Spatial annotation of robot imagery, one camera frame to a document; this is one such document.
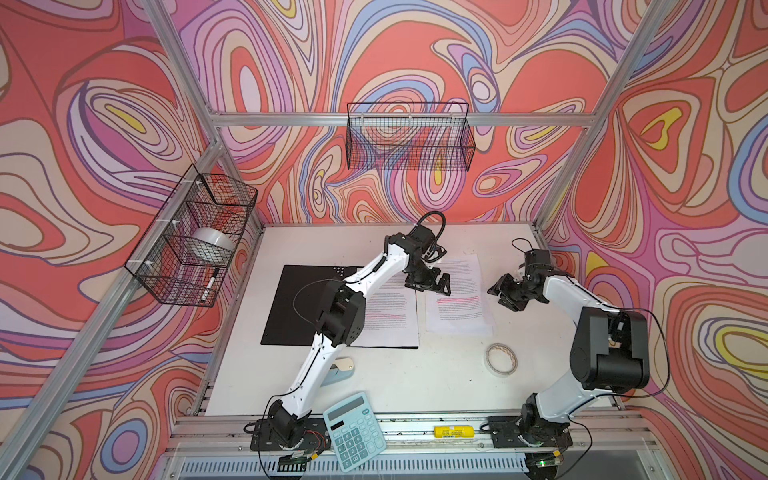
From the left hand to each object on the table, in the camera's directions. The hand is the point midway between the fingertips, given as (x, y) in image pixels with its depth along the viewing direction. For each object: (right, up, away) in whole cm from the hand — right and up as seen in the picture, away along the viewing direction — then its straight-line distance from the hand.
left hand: (441, 289), depth 92 cm
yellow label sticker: (-1, -33, -19) cm, 38 cm away
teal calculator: (-25, -33, -20) cm, 46 cm away
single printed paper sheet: (-16, -10, +2) cm, 18 cm away
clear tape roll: (+20, -19, -7) cm, 28 cm away
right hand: (+17, -3, +1) cm, 17 cm away
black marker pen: (-61, +3, -20) cm, 64 cm away
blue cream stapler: (-29, -20, -11) cm, 37 cm away
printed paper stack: (+9, -7, +4) cm, 12 cm away
